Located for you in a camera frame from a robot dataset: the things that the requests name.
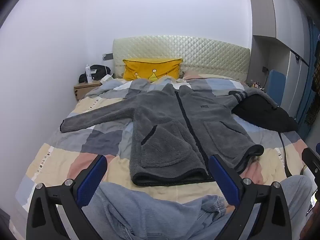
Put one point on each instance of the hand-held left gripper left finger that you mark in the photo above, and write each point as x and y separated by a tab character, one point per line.
91	180

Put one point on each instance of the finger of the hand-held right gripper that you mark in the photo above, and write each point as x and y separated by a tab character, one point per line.
311	161

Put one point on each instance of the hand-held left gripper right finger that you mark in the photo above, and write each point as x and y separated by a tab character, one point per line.
223	180

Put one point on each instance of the grey fleece zip jacket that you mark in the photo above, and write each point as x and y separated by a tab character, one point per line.
165	135

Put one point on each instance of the patchwork colour block blanket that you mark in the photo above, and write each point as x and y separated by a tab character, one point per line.
75	140

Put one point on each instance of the black fleece garment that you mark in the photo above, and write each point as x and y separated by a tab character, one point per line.
262	117

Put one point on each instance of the dark blue curtain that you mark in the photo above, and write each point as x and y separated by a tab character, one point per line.
311	92

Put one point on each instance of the person's light blue jeans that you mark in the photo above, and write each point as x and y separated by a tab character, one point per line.
155	217

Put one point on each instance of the blue chair back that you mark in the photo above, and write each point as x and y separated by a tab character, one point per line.
276	87

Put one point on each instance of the wooden nightstand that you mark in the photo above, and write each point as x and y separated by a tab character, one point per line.
82	90

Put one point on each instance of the group of small cosmetic bottles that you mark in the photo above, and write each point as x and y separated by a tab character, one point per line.
256	85

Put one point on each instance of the white power adapter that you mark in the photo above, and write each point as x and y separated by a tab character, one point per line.
106	79

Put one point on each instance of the white spray bottle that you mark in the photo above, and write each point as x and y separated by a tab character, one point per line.
88	75

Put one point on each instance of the black bag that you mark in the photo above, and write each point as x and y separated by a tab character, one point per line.
98	70

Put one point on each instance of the yellow crown print pillow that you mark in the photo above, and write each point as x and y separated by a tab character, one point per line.
150	67

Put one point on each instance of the cream quilted headboard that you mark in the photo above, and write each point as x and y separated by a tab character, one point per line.
200	52

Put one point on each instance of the grey wardrobe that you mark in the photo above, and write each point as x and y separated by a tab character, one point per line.
282	10

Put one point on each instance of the black wall socket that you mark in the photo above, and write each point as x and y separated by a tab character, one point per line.
265	69

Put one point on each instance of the grey wall switch panel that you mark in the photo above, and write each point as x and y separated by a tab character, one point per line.
108	56

